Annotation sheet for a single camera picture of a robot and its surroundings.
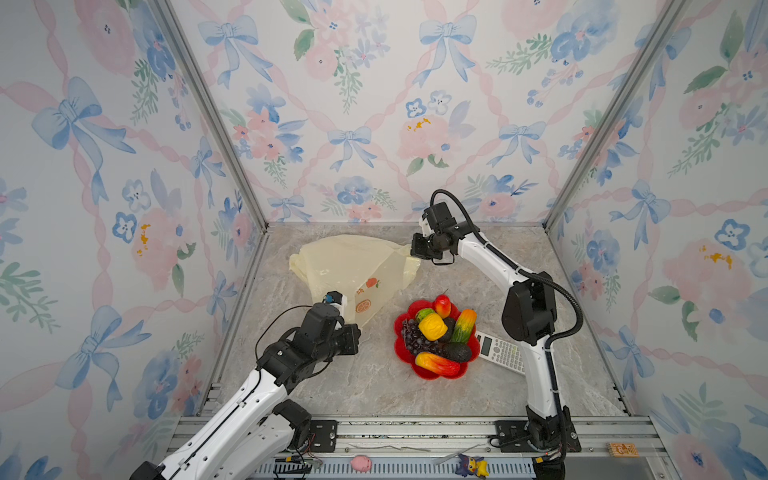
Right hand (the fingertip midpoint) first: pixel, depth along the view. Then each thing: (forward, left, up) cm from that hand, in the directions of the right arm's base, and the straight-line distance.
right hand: (410, 248), depth 97 cm
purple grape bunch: (-28, -1, -9) cm, 29 cm away
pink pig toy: (-56, +12, -11) cm, 59 cm away
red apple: (-17, -10, -6) cm, 21 cm away
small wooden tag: (-53, -50, -12) cm, 74 cm away
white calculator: (-29, -26, -13) cm, 41 cm away
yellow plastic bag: (-13, +13, +4) cm, 18 cm away
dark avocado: (-31, -12, -7) cm, 34 cm away
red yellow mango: (-35, -7, -7) cm, 36 cm away
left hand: (-30, +13, +3) cm, 33 cm away
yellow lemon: (-26, -5, -2) cm, 27 cm away
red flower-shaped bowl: (-31, +2, -9) cm, 33 cm away
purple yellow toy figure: (-56, -13, -10) cm, 59 cm away
